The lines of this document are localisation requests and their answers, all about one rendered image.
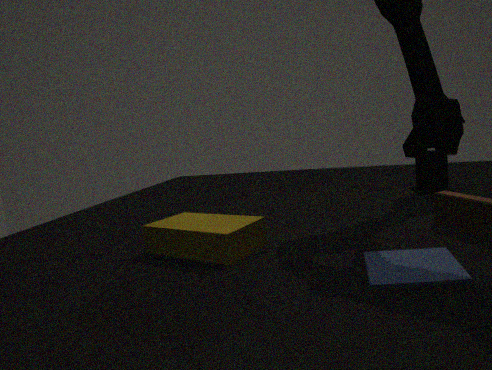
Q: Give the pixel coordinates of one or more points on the tan flat bar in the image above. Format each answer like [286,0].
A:
[464,212]

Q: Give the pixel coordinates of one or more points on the yellow flat box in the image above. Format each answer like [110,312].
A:
[216,238]

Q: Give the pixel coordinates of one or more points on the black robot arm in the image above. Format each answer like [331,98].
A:
[437,120]

